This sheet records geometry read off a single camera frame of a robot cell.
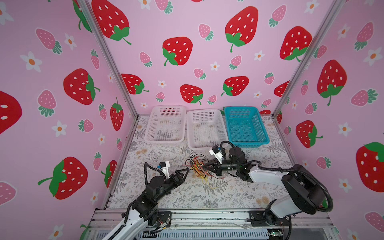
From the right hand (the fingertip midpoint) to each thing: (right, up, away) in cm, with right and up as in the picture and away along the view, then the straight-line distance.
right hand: (203, 167), depth 78 cm
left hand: (-9, -2, -2) cm, 9 cm away
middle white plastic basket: (+3, +21, +33) cm, 39 cm away
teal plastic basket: (+34, +22, +36) cm, 54 cm away
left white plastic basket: (-28, +24, +36) cm, 52 cm away
